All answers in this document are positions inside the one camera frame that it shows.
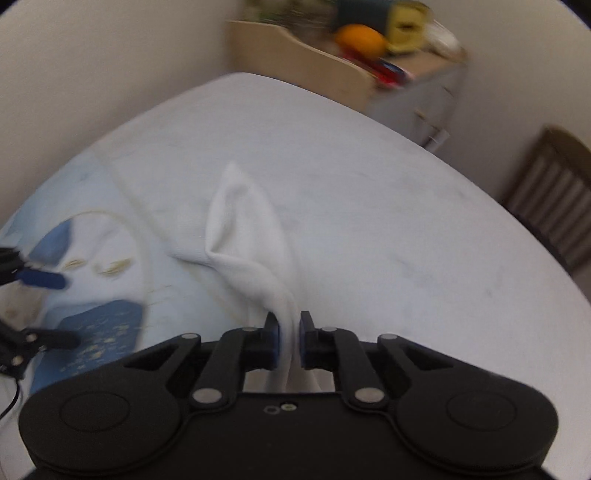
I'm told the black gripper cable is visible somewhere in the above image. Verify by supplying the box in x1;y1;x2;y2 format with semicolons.
0;369;22;422

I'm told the red packet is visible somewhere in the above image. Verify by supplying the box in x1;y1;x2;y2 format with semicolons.
368;59;408;86

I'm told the white stuffed plastic bag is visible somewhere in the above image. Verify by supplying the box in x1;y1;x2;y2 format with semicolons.
425;19;463;52

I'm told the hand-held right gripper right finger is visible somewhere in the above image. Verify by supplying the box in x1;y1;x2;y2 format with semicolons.
300;311;456;409

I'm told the white polo shirt brown collar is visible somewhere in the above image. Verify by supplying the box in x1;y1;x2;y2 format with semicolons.
168;161;339;394

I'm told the dark green pouch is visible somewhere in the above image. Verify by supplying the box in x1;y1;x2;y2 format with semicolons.
337;0;394;29

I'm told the orange fruit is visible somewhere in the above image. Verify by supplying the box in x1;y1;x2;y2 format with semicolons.
335;24;388;57

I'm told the wooden slatted chair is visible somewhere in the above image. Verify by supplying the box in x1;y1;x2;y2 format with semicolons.
499;126;591;278

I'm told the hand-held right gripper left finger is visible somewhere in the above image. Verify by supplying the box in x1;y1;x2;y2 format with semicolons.
124;311;281;409

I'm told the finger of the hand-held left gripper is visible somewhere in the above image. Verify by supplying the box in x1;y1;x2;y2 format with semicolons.
0;247;71;291
0;320;81;371

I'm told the yellow slotted container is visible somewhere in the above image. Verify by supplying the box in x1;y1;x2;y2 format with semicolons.
387;2;428;52

